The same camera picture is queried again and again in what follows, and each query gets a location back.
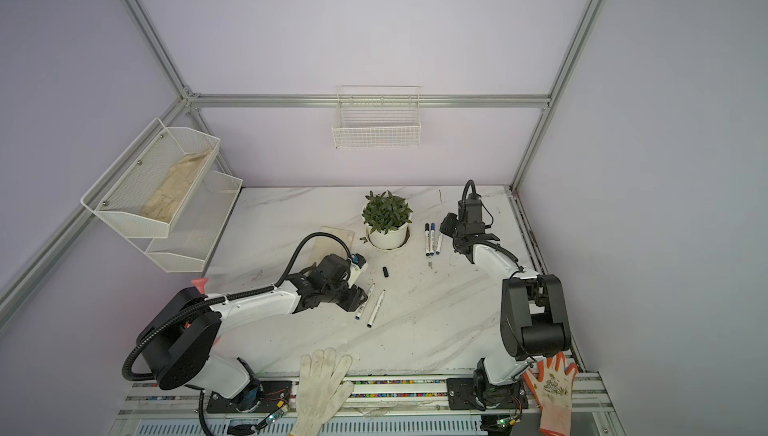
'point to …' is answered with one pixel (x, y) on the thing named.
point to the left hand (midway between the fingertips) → (358, 296)
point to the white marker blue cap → (432, 238)
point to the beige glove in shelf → (163, 202)
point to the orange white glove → (553, 390)
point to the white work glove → (321, 391)
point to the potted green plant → (387, 218)
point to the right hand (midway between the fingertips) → (447, 218)
